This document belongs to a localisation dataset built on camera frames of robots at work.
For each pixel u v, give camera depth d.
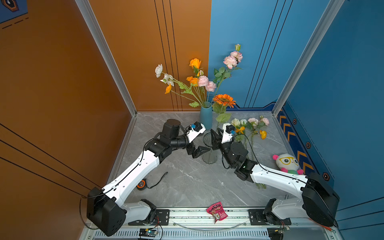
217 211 0.74
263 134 1.04
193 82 0.83
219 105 0.67
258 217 0.72
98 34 0.77
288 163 0.85
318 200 0.40
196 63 0.88
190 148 0.61
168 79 0.85
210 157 0.88
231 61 0.77
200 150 0.61
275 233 0.71
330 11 0.71
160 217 0.74
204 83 0.85
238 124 1.09
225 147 0.66
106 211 0.38
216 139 0.66
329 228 0.70
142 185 0.81
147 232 0.71
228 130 0.62
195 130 0.59
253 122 1.10
